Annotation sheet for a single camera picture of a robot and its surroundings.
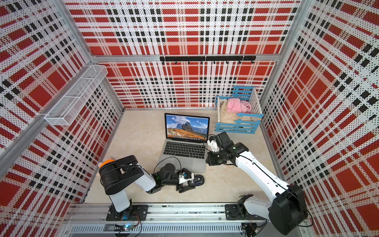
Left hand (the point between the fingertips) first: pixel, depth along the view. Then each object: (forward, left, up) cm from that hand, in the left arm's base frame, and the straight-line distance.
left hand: (194, 178), depth 86 cm
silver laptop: (+22, +7, +1) cm, 23 cm away
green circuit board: (-24, +31, +3) cm, 39 cm away
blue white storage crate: (+62, -42, +12) cm, 76 cm away
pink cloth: (+47, -30, +14) cm, 58 cm away
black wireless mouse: (-2, -3, +3) cm, 5 cm away
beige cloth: (+42, -24, +7) cm, 49 cm away
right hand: (+5, -9, +14) cm, 17 cm away
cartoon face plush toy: (+7, +52, +7) cm, 53 cm away
